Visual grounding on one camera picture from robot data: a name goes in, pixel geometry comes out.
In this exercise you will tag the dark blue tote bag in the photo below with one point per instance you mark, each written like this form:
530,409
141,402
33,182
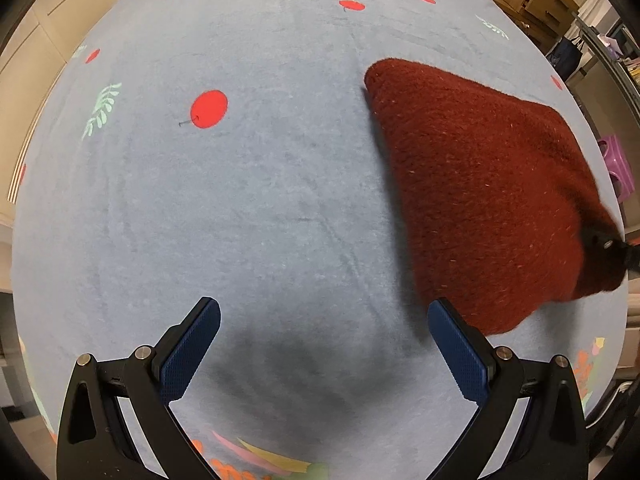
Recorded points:
567,57

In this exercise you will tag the blue printed bed sheet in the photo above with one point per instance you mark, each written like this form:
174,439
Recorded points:
250,210

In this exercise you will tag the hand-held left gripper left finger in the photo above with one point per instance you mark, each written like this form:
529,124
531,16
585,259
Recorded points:
192,347

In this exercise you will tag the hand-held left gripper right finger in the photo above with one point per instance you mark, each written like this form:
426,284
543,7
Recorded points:
457,347

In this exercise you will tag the purple plastic stool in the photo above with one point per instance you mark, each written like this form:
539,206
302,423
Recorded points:
617,162

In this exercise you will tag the dark red knit sweater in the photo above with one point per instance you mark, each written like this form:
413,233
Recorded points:
480,190

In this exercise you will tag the white wardrobe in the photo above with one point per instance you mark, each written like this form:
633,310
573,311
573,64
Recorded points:
55,20

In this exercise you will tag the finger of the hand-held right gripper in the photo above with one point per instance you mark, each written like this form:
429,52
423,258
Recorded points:
612,247

